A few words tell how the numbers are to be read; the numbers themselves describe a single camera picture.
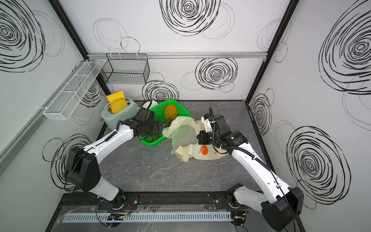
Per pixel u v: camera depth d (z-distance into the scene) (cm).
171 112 102
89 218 69
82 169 43
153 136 91
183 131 93
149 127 74
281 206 37
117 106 89
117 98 96
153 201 75
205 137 64
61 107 71
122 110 94
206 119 67
